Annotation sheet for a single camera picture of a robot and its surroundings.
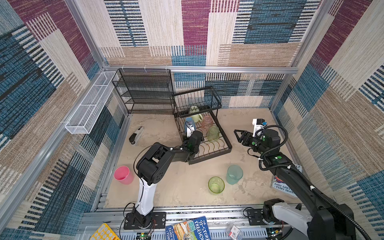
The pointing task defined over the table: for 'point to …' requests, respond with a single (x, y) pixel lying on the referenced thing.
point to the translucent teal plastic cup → (234, 174)
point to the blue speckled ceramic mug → (189, 121)
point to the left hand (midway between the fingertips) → (192, 130)
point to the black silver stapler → (135, 137)
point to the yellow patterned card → (104, 232)
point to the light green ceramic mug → (195, 118)
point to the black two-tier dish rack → (207, 100)
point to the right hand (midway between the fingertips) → (239, 133)
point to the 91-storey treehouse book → (196, 229)
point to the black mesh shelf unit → (145, 91)
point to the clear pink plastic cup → (207, 122)
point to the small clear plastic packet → (233, 232)
